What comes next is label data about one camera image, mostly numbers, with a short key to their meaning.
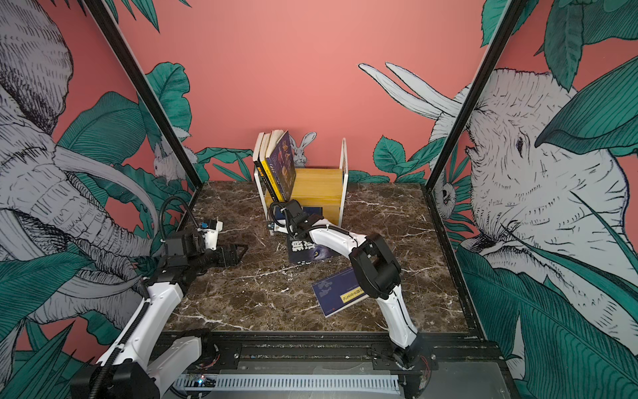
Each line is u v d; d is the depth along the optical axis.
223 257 0.71
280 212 0.76
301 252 0.96
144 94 0.86
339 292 0.86
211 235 0.73
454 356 0.77
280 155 0.80
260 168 0.73
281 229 0.84
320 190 0.95
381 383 0.70
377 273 0.53
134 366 0.40
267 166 0.73
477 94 0.86
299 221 0.73
